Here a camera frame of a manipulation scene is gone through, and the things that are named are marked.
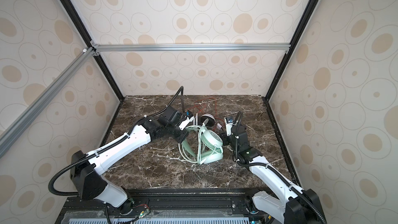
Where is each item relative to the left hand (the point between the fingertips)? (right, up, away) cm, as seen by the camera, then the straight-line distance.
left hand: (191, 132), depth 76 cm
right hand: (+19, +1, +7) cm, 20 cm away
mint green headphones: (+7, -4, -11) cm, 14 cm away
